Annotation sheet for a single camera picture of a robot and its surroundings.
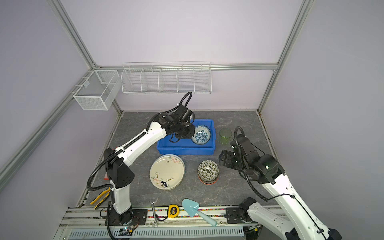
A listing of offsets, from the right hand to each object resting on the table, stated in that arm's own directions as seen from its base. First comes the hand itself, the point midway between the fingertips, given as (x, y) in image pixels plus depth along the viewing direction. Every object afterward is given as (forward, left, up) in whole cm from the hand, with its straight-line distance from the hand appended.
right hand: (226, 159), depth 68 cm
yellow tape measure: (-18, +26, -21) cm, 38 cm away
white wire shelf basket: (+55, +35, +8) cm, 66 cm away
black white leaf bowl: (+1, +8, -17) cm, 19 cm away
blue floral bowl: (+17, +11, -4) cm, 21 cm away
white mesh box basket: (+49, +80, +3) cm, 94 cm away
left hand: (+14, +16, -2) cm, 21 cm away
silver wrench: (-23, +35, -23) cm, 48 cm away
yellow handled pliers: (-10, +67, -22) cm, 72 cm away
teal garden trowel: (-16, +17, -23) cm, 33 cm away
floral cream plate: (+2, +32, -19) cm, 37 cm away
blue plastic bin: (+22, +22, -24) cm, 39 cm away
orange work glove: (0, +68, -22) cm, 72 cm away
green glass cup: (+28, -5, -20) cm, 35 cm away
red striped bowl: (-5, +8, -16) cm, 18 cm away
